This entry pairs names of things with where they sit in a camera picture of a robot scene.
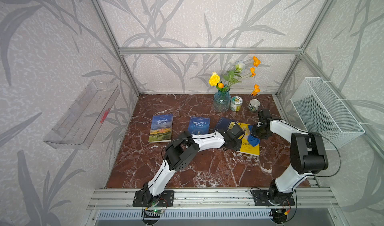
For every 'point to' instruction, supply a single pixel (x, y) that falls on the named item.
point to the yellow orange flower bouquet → (232, 77)
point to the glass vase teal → (222, 100)
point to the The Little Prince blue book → (199, 125)
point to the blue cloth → (252, 139)
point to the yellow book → (246, 146)
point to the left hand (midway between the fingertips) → (238, 146)
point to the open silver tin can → (254, 105)
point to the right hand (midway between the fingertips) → (253, 134)
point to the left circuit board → (155, 211)
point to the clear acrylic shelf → (79, 127)
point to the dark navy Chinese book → (225, 123)
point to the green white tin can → (236, 102)
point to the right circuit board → (279, 215)
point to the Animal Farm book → (161, 128)
